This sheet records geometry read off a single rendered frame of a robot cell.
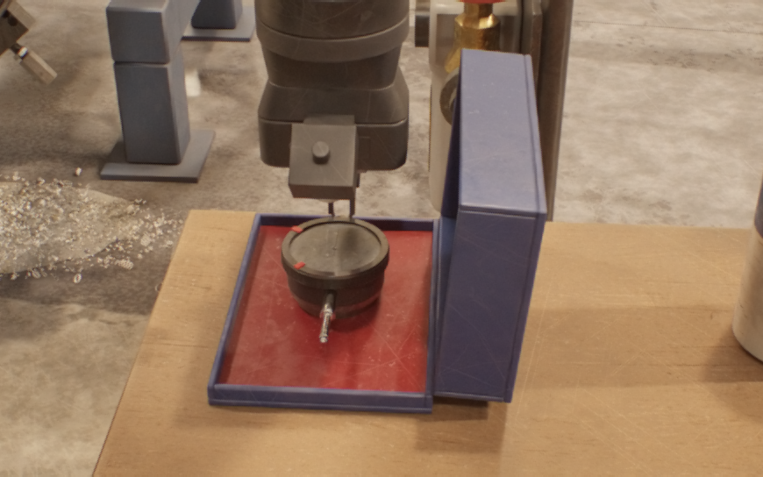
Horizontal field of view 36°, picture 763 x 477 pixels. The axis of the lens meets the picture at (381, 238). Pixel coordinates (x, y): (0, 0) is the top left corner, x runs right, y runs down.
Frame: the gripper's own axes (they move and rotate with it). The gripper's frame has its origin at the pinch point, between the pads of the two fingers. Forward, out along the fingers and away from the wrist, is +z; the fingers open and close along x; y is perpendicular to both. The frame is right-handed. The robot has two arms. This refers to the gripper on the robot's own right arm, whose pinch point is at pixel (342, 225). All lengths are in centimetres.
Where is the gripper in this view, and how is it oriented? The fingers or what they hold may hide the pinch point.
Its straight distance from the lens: 67.3
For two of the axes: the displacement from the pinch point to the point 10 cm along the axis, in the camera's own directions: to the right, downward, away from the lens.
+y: -0.6, 5.5, -8.3
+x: 10.0, 0.3, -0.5
